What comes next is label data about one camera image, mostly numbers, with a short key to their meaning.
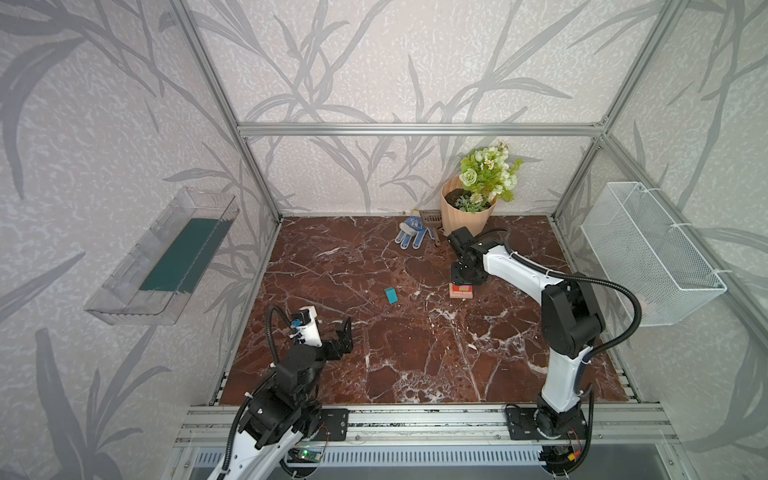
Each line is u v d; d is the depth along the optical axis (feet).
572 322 1.64
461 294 3.16
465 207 3.25
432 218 3.79
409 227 3.78
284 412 1.76
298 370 1.76
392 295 3.16
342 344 2.22
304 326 2.07
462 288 3.06
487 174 3.16
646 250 2.13
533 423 2.40
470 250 2.29
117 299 1.89
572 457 2.28
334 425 2.43
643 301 2.34
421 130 6.27
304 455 2.32
